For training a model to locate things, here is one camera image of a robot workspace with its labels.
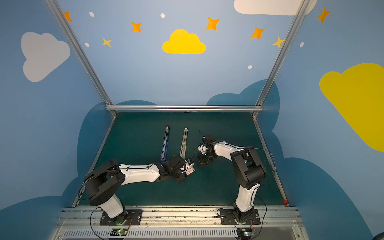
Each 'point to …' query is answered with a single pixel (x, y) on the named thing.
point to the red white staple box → (190, 170)
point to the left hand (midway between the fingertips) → (186, 173)
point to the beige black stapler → (183, 146)
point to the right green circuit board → (244, 233)
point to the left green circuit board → (118, 232)
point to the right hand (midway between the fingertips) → (198, 163)
